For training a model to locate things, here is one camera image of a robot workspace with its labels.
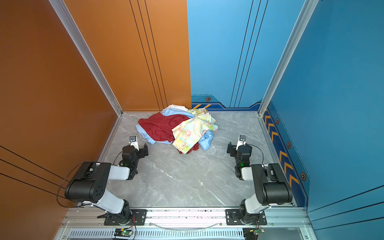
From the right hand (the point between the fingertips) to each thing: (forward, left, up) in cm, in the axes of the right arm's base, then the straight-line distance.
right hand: (237, 143), depth 94 cm
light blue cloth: (+3, +21, -4) cm, 22 cm away
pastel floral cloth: (+8, +31, 0) cm, 32 cm away
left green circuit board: (-45, +61, -8) cm, 77 cm away
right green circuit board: (-45, -3, -7) cm, 45 cm away
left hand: (0, +63, +1) cm, 63 cm away
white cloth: (+34, +40, +1) cm, 53 cm away
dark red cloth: (+15, +51, 0) cm, 53 cm away
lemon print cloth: (+30, +25, -1) cm, 39 cm away
